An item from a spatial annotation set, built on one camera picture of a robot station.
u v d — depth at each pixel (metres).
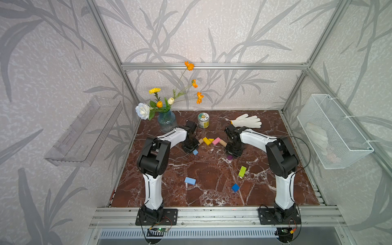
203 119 1.05
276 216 0.65
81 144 0.68
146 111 0.75
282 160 0.53
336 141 0.61
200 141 1.02
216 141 1.02
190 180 0.85
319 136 0.77
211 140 1.01
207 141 1.02
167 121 0.99
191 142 0.84
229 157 0.91
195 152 0.95
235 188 0.82
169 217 0.73
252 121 1.12
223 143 1.01
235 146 0.83
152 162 0.53
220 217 0.75
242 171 0.89
